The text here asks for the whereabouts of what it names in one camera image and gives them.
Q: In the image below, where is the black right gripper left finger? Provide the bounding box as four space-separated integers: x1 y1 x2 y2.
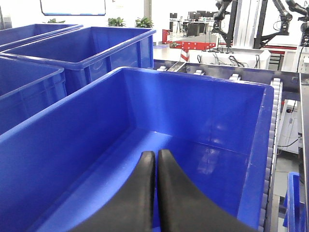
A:
70 151 156 232

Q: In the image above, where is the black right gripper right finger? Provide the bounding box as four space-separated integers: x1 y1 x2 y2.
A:
157 149 257 232

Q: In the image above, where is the large blue plastic bin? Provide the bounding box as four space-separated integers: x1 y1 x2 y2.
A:
0 66 275 232

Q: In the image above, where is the white equipment cabinet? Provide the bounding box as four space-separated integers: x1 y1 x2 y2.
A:
188 48 271 71
277 98 303 155

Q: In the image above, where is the row of blue bins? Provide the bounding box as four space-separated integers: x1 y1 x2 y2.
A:
0 23 309 232

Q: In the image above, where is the white column robot stand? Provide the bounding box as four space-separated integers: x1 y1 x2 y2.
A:
226 0 268 50

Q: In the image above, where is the red metal frame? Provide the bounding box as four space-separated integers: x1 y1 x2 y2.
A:
162 29 217 52

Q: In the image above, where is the white board with dark frame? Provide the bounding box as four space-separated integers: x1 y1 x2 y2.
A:
39 0 107 17

